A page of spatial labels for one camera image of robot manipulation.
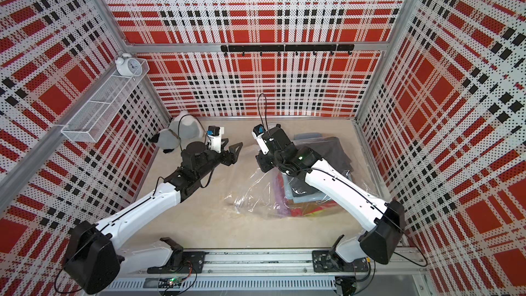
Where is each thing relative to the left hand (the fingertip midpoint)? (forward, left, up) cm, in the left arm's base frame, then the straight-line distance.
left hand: (237, 141), depth 79 cm
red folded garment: (-22, -24, -15) cm, 35 cm away
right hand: (-7, -11, +1) cm, 13 cm away
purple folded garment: (-19, -18, -22) cm, 34 cm away
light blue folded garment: (-18, -29, -12) cm, 37 cm away
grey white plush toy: (+22, +33, -15) cm, 42 cm away
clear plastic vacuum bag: (-18, -7, -6) cm, 20 cm away
